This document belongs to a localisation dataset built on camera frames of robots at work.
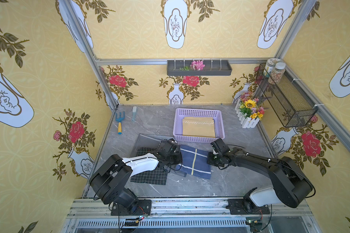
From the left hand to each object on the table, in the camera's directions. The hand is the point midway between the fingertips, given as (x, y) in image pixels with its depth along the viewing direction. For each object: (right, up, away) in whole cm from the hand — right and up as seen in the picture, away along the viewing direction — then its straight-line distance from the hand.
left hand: (177, 156), depth 90 cm
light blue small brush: (-35, +30, +27) cm, 53 cm away
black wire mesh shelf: (+64, +33, -8) cm, 72 cm away
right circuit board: (+36, -28, -19) cm, 49 cm away
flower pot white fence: (+48, +29, +8) cm, 56 cm away
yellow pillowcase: (+16, +17, +16) cm, 28 cm away
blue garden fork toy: (-45, +22, +22) cm, 55 cm away
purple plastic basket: (+3, +28, +23) cm, 36 cm away
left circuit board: (-22, -29, -18) cm, 40 cm away
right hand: (+19, -2, +1) cm, 20 cm away
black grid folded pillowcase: (-11, -10, -7) cm, 16 cm away
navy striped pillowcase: (+10, -3, -2) cm, 11 cm away
